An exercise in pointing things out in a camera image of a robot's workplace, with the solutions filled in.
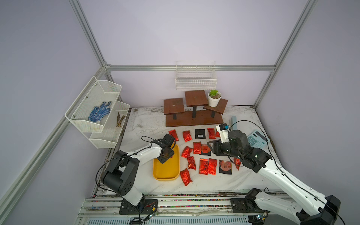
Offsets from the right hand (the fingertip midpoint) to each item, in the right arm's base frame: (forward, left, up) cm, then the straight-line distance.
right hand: (211, 144), depth 75 cm
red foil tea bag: (-1, -2, +11) cm, 11 cm away
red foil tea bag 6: (-10, +14, -18) cm, 25 cm away
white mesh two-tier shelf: (+14, +67, -8) cm, 69 cm away
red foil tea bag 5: (-4, +3, -19) cm, 20 cm away
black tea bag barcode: (+22, +3, -21) cm, 30 cm away
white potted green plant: (+35, -7, +3) cm, 36 cm away
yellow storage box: (-8, +23, -16) cm, 29 cm away
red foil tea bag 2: (-3, -3, -20) cm, 21 cm away
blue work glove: (+15, +62, +10) cm, 65 cm away
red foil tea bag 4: (+9, +6, -19) cm, 22 cm away
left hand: (+3, +25, -20) cm, 32 cm away
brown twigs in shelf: (+24, +59, -5) cm, 64 cm away
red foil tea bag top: (+18, +12, -18) cm, 29 cm away
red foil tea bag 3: (+6, +13, -19) cm, 24 cm away
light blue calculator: (+14, -39, -19) cm, 46 cm away
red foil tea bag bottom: (-3, +10, -17) cm, 20 cm away
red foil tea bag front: (+22, +23, -20) cm, 38 cm away
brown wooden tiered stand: (+38, 0, -15) cm, 41 cm away
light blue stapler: (+31, -25, -16) cm, 43 cm away
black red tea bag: (-4, -11, -21) cm, 24 cm away
